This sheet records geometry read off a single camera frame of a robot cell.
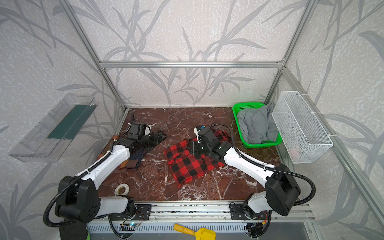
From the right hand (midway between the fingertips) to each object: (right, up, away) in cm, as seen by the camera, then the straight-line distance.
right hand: (188, 143), depth 80 cm
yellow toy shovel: (+7, -39, -14) cm, 42 cm away
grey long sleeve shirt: (+48, +9, +25) cm, 55 cm away
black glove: (-52, -38, -13) cm, 65 cm away
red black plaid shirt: (-2, -14, +7) cm, 16 cm away
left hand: (-14, +4, +5) cm, 16 cm away
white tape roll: (-34, -25, 0) cm, 42 cm away
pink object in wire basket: (+53, -4, -8) cm, 53 cm away
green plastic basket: (+33, +22, +30) cm, 50 cm away
